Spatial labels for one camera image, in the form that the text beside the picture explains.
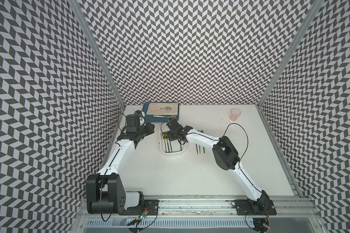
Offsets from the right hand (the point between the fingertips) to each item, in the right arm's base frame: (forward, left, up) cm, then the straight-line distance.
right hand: (172, 134), depth 100 cm
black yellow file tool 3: (-12, -19, -2) cm, 22 cm away
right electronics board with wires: (-51, -44, 0) cm, 67 cm away
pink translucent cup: (+15, -46, +6) cm, 48 cm away
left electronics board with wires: (-49, +14, +1) cm, 51 cm away
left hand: (-4, +10, +16) cm, 19 cm away
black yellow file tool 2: (-2, +5, 0) cm, 6 cm away
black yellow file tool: (-8, +1, -1) cm, 8 cm away
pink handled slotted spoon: (+27, +6, -2) cm, 28 cm away
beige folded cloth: (+21, -1, +1) cm, 21 cm away
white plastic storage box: (-8, +4, -2) cm, 9 cm away
